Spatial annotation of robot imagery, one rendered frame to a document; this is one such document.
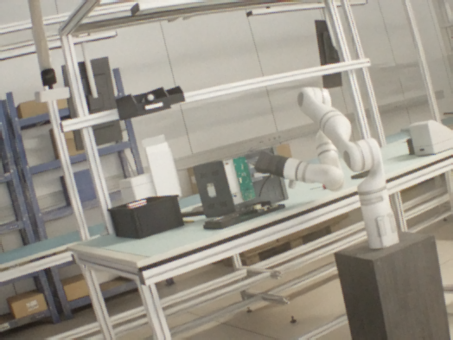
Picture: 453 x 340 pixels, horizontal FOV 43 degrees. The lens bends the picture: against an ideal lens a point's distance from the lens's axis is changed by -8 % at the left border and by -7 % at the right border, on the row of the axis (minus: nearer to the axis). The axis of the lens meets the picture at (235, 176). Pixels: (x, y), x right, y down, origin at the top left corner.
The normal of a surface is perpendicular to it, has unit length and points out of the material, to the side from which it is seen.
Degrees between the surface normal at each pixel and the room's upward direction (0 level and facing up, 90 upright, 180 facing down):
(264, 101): 90
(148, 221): 90
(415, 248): 90
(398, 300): 90
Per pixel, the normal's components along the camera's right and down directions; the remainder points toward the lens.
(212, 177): -0.58, 0.21
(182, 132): 0.50, -0.06
